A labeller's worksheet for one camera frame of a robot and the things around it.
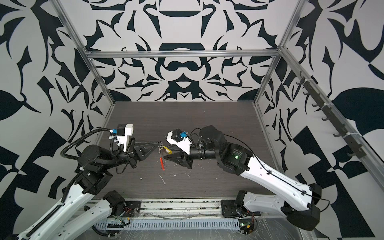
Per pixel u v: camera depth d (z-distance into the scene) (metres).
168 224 0.71
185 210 0.75
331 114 0.55
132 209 0.74
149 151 0.53
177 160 0.50
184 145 0.47
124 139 0.49
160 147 0.54
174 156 0.49
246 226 0.71
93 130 0.45
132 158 0.48
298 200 0.39
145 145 0.52
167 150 0.56
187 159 0.48
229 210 0.74
